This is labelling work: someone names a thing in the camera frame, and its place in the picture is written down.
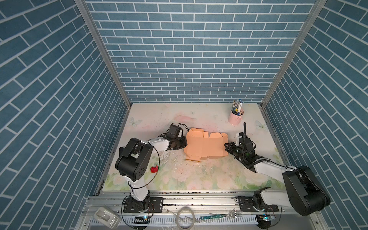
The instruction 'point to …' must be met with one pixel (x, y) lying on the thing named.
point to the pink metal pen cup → (234, 119)
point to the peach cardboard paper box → (200, 144)
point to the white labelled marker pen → (240, 107)
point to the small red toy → (154, 169)
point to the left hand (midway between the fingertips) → (188, 143)
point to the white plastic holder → (107, 217)
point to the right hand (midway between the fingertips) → (223, 142)
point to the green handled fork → (233, 213)
